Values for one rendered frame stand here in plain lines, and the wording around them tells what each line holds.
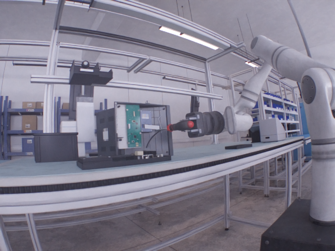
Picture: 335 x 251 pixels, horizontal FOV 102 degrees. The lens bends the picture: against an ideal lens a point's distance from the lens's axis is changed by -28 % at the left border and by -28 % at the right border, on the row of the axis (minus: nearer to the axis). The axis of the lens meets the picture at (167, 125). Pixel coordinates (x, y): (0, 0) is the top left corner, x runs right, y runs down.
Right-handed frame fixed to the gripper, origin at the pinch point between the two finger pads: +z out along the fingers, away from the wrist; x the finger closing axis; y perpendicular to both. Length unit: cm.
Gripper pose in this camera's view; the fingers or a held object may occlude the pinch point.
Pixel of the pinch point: (181, 125)
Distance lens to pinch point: 49.9
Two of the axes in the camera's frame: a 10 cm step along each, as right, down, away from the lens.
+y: -6.0, 1.2, 7.9
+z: -7.9, 0.8, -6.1
